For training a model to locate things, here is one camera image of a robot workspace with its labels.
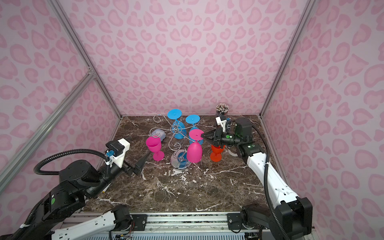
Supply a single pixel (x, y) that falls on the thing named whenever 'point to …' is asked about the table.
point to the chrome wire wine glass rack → (178, 160)
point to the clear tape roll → (231, 153)
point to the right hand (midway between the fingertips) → (203, 136)
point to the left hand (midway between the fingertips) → (138, 142)
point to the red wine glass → (216, 154)
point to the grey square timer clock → (159, 132)
